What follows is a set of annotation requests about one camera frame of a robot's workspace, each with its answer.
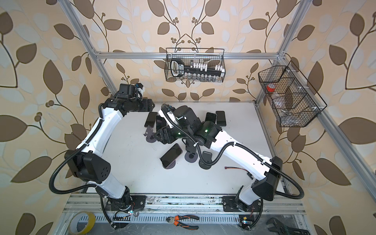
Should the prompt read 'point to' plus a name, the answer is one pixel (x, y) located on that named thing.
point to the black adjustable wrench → (282, 230)
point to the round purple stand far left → (151, 137)
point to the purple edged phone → (151, 119)
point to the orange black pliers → (175, 220)
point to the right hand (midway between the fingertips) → (158, 133)
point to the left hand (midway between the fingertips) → (145, 102)
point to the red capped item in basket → (270, 87)
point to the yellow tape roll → (73, 222)
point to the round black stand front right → (207, 157)
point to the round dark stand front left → (171, 166)
